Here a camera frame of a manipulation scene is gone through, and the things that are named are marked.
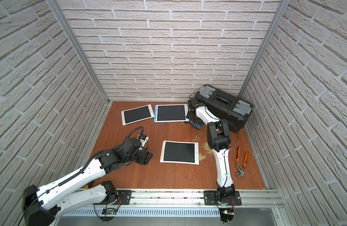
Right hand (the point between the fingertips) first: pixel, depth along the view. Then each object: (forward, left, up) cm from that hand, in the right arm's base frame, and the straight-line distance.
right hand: (197, 118), depth 105 cm
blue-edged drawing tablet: (+7, +20, -1) cm, 22 cm away
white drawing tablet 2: (-25, +15, -4) cm, 30 cm away
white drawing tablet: (+9, +49, -2) cm, 49 cm away
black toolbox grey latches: (-1, -17, +14) cm, 22 cm away
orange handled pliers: (-41, -21, -3) cm, 46 cm away
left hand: (-30, +32, +11) cm, 46 cm away
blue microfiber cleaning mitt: (-8, 0, +1) cm, 8 cm away
